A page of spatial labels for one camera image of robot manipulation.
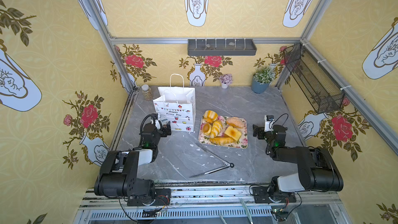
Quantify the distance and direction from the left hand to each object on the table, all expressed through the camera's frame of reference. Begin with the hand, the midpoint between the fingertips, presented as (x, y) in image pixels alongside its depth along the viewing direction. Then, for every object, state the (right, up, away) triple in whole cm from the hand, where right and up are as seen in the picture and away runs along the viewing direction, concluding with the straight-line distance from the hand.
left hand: (158, 121), depth 92 cm
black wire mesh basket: (+90, +22, -7) cm, 93 cm away
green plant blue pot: (+68, +28, +16) cm, 75 cm away
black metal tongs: (+39, -22, -9) cm, 46 cm away
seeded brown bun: (+47, -1, +2) cm, 47 cm away
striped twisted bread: (+34, -4, -3) cm, 35 cm away
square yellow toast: (+44, -6, -2) cm, 45 cm away
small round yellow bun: (+29, -4, -1) cm, 29 cm away
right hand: (+66, -2, +1) cm, 66 cm away
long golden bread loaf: (+37, -10, -7) cm, 39 cm away
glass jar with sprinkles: (-12, +18, +15) cm, 27 cm away
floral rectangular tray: (+50, -13, 0) cm, 52 cm away
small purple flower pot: (+44, +28, +21) cm, 56 cm away
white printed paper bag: (+13, +11, -15) cm, 22 cm away
